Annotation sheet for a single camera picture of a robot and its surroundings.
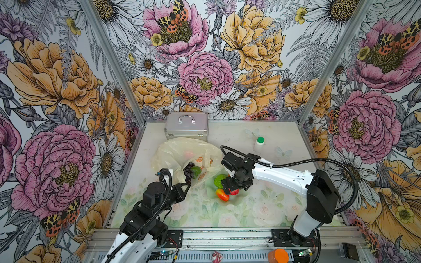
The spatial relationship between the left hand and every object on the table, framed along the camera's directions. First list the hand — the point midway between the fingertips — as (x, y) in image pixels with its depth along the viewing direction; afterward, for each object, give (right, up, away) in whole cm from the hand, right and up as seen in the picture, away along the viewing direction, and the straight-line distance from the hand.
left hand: (190, 190), depth 73 cm
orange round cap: (+34, -21, -11) cm, 42 cm away
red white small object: (+11, -24, -7) cm, 28 cm away
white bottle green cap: (+37, +19, +26) cm, 49 cm away
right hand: (+21, -3, +6) cm, 22 cm away
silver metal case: (-6, +30, +25) cm, 40 cm away
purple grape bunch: (-4, +4, +16) cm, 17 cm away
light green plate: (+9, -5, +12) cm, 15 cm away
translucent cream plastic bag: (-12, +14, +18) cm, 26 cm away
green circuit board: (+49, -26, -2) cm, 56 cm away
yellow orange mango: (+14, -6, +9) cm, 18 cm away
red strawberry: (+20, -5, +10) cm, 23 cm away
